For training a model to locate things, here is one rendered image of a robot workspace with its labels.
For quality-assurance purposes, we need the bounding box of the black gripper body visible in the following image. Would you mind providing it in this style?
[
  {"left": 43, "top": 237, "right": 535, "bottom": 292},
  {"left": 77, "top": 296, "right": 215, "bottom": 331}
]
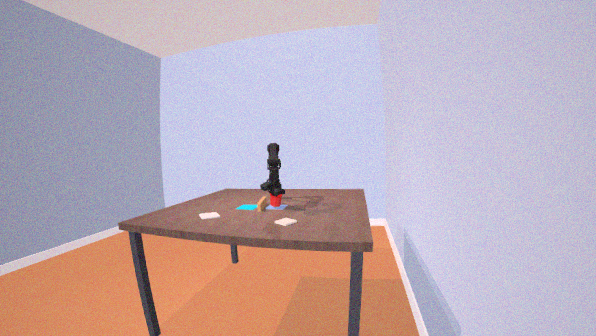
[{"left": 268, "top": 178, "right": 285, "bottom": 195}]

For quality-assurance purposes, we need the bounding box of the red cup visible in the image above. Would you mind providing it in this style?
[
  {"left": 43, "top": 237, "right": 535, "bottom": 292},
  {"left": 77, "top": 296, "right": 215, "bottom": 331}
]
[{"left": 270, "top": 194, "right": 282, "bottom": 207}]

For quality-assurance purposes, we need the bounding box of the white flat block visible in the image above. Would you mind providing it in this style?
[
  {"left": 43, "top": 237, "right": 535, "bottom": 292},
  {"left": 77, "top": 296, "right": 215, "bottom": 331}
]
[{"left": 199, "top": 212, "right": 220, "bottom": 219}]

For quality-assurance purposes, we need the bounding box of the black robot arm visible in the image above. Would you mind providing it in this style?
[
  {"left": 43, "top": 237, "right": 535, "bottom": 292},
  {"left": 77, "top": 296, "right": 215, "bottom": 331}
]
[{"left": 260, "top": 143, "right": 281, "bottom": 191}]

